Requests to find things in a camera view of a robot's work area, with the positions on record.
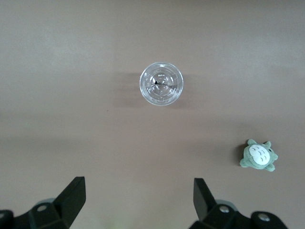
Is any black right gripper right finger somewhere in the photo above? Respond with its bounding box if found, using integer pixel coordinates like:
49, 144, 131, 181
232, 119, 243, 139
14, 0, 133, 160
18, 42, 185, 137
189, 177, 289, 229

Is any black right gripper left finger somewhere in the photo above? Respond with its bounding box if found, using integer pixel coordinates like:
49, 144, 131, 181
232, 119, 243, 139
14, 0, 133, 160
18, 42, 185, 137
0, 176, 86, 229

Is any grey Totoro plush toy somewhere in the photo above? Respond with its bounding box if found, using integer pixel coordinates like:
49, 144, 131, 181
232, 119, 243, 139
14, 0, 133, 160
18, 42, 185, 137
239, 139, 279, 172

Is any clear plastic cup with lid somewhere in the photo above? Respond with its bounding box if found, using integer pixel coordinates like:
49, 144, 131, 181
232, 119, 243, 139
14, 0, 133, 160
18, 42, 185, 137
139, 62, 184, 107

